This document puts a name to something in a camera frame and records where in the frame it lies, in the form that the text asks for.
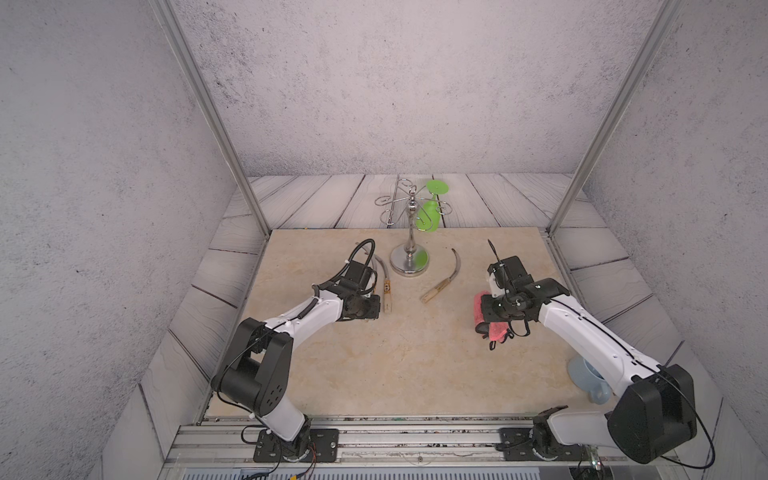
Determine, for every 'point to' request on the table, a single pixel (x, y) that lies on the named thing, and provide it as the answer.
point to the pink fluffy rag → (497, 330)
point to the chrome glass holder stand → (410, 259)
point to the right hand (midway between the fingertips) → (489, 309)
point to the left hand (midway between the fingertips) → (380, 309)
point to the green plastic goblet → (428, 218)
